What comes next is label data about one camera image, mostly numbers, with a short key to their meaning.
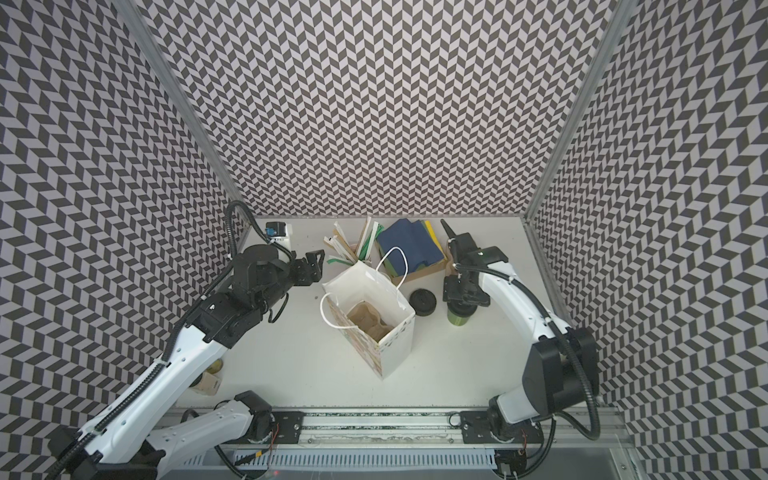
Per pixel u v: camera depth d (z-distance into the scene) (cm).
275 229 58
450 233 73
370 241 92
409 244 99
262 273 50
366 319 89
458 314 84
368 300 87
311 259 62
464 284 66
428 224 109
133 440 37
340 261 92
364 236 94
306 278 62
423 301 94
